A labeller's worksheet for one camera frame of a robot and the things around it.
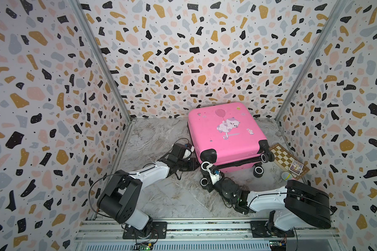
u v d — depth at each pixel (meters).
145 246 0.70
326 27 0.77
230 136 0.86
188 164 0.78
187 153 0.81
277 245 0.71
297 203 0.44
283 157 0.97
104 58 0.88
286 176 0.89
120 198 0.43
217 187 0.71
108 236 0.74
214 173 0.66
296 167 0.92
